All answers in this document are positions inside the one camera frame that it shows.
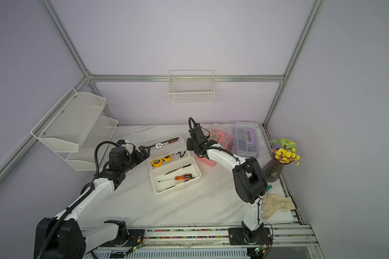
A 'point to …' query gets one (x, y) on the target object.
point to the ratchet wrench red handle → (159, 145)
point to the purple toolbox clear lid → (246, 140)
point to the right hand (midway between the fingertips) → (193, 143)
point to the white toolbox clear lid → (170, 165)
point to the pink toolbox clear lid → (223, 134)
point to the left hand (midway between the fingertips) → (144, 153)
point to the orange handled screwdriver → (186, 176)
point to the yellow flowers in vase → (283, 154)
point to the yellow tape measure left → (156, 163)
